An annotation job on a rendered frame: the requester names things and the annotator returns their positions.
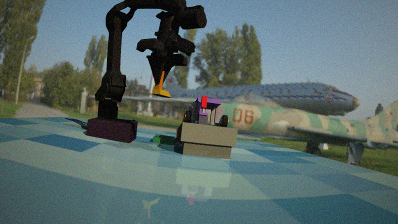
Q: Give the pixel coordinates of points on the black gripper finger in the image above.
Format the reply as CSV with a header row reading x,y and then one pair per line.
x,y
157,63
167,67

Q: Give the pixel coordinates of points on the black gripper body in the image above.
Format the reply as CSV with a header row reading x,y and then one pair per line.
x,y
158,46

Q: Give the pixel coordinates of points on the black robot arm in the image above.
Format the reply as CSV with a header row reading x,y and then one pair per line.
x,y
178,15

